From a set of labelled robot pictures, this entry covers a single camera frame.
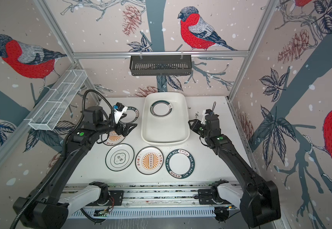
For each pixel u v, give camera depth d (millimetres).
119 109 610
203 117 643
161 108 1148
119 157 880
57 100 777
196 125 713
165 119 1074
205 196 729
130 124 669
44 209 359
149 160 869
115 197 728
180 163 873
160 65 1065
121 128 637
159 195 754
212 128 606
